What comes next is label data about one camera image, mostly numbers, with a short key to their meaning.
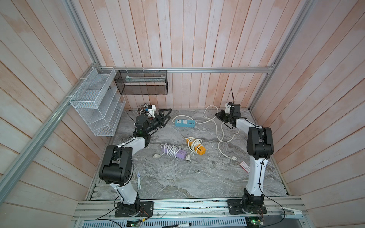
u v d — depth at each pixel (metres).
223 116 0.96
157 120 0.77
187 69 0.98
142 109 1.01
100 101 0.67
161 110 0.76
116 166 0.48
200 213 0.73
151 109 0.81
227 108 0.97
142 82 1.03
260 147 0.59
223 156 0.93
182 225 0.69
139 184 0.82
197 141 0.95
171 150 0.88
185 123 1.07
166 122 0.86
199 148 0.90
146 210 0.73
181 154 0.88
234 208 0.74
